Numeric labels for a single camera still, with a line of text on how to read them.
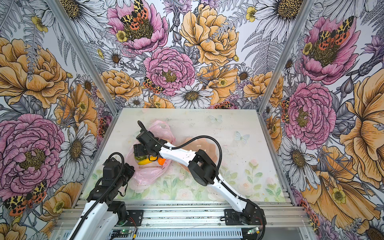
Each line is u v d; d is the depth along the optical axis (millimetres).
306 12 730
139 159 907
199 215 761
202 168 597
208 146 965
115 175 634
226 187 617
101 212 540
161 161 893
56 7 713
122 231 713
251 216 645
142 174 795
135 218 734
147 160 916
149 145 730
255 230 713
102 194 548
